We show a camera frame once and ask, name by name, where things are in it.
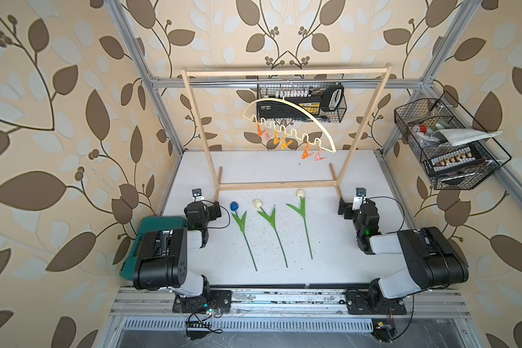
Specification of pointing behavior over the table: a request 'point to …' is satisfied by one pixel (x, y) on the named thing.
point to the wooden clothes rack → (334, 180)
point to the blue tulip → (240, 220)
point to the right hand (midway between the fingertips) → (353, 198)
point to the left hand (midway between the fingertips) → (205, 201)
